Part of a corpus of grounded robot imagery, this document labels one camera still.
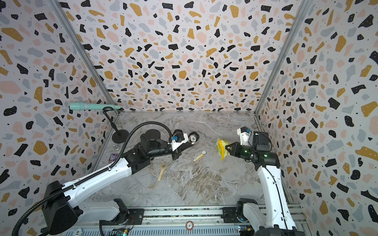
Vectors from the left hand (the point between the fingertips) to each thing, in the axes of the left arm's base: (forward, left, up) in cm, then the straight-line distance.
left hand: (194, 143), depth 67 cm
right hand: (+2, -17, -7) cm, 19 cm away
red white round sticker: (-28, +3, -29) cm, 41 cm away
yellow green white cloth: (+3, -14, -7) cm, 15 cm away
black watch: (+11, +8, -8) cm, 16 cm away
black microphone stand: (+24, +52, -27) cm, 64 cm away
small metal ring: (+15, +52, -27) cm, 61 cm away
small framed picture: (+8, +52, -28) cm, 60 cm away
